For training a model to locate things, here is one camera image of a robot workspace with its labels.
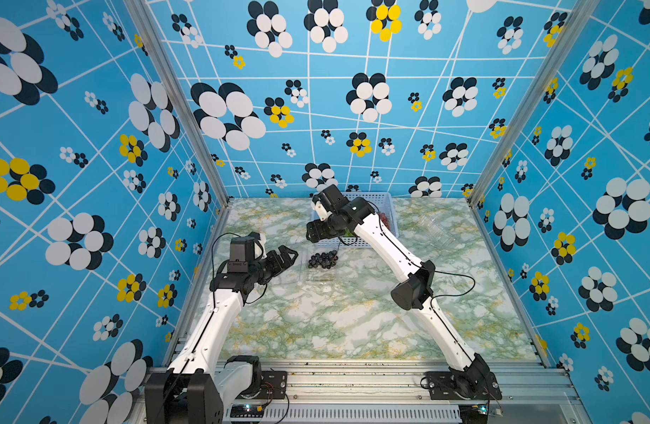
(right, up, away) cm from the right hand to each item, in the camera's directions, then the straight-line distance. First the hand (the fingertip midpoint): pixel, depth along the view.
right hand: (319, 231), depth 90 cm
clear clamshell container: (+48, -1, +19) cm, 52 cm away
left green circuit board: (-19, -49, -17) cm, 56 cm away
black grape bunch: (+2, -10, +5) cm, 12 cm away
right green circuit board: (+44, -48, -20) cm, 68 cm away
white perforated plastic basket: (+27, +12, +26) cm, 40 cm away
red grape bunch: (+26, +5, +19) cm, 32 cm away
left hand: (-8, -8, -8) cm, 14 cm away
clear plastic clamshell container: (+6, -17, +5) cm, 18 cm away
